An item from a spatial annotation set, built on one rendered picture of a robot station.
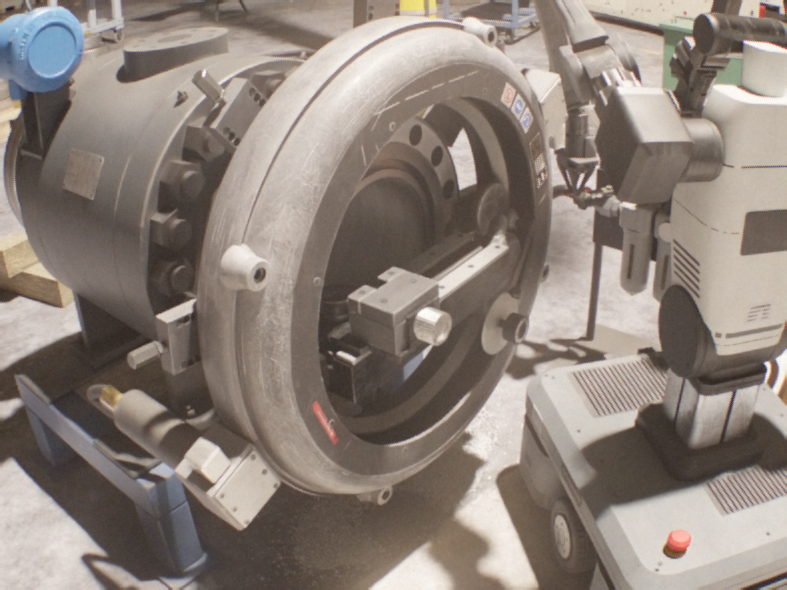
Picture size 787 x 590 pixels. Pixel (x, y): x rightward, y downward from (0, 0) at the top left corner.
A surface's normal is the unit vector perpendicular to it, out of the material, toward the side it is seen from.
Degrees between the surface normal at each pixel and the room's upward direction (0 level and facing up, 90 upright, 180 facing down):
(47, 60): 90
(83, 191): 62
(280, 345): 88
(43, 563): 0
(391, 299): 2
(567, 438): 45
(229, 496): 90
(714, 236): 90
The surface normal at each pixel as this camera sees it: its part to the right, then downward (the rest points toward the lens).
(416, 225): -0.62, 0.37
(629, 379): -0.02, -0.88
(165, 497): 0.79, 0.28
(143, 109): -0.37, -0.51
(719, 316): -0.38, 0.52
